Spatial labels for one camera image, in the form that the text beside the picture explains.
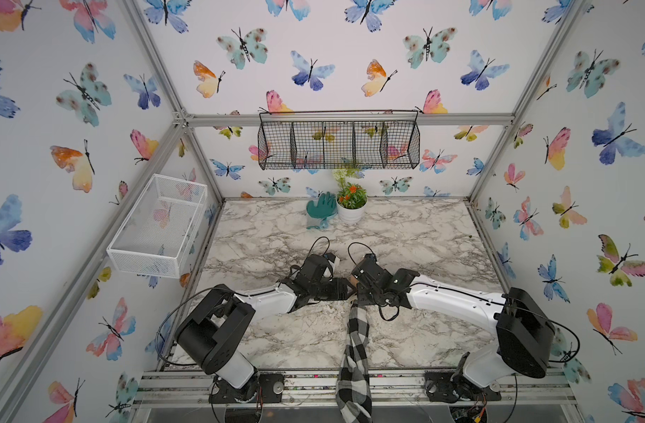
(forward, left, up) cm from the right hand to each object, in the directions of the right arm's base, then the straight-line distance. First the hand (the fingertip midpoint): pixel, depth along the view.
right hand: (363, 291), depth 84 cm
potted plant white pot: (+36, +4, -5) cm, 36 cm away
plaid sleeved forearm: (-24, +3, -3) cm, 24 cm away
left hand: (+1, +3, -1) cm, 3 cm away
